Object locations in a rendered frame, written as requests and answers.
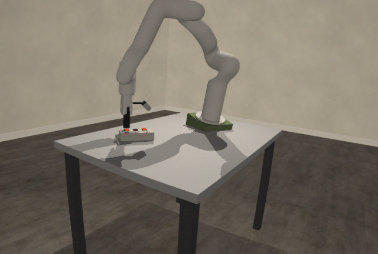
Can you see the beige power strip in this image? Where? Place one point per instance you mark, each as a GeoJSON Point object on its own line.
{"type": "Point", "coordinates": [135, 135]}

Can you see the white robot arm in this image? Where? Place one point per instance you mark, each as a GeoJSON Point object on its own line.
{"type": "Point", "coordinates": [189, 14]}

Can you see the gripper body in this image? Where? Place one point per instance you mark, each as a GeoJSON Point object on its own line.
{"type": "Point", "coordinates": [126, 101]}

